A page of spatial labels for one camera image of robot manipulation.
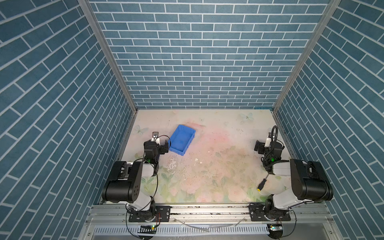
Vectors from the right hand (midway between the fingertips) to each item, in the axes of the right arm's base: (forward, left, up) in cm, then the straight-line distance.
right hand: (265, 140), depth 94 cm
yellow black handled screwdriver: (-26, +5, -6) cm, 27 cm away
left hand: (-6, +68, +1) cm, 68 cm away
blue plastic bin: (0, +55, -5) cm, 55 cm away
